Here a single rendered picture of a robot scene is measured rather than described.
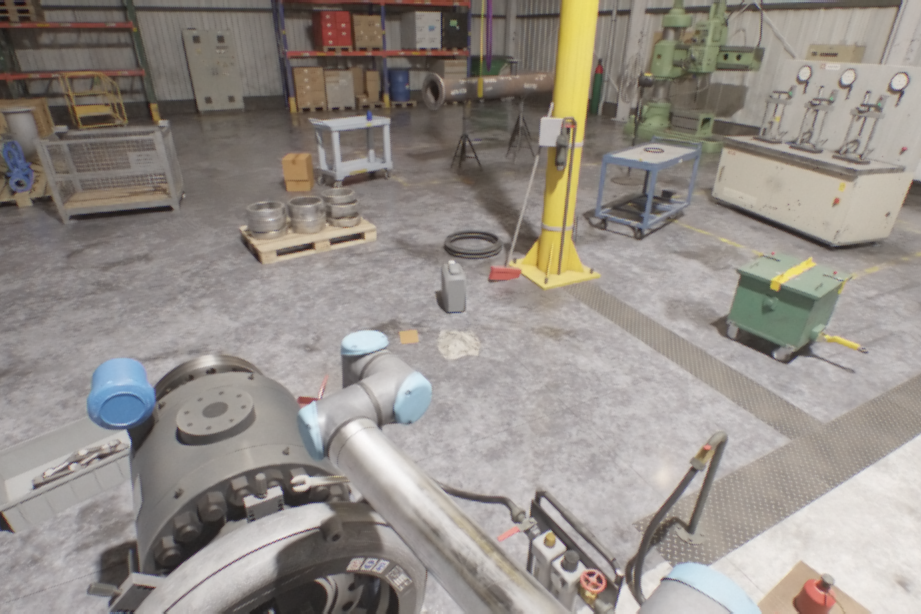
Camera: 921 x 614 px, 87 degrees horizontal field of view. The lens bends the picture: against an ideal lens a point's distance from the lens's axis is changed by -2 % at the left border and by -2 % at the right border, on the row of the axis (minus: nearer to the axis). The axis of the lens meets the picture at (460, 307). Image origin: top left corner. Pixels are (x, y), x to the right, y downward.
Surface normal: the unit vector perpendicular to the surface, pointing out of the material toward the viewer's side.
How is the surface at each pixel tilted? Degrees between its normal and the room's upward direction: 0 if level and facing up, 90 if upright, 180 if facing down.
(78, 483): 90
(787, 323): 90
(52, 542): 0
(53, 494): 90
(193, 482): 20
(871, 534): 0
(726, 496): 0
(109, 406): 90
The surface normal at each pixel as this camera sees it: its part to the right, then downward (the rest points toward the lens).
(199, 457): -0.19, -0.79
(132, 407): 0.55, 0.40
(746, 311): -0.80, 0.28
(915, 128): -0.96, 0.13
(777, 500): 0.01, -0.88
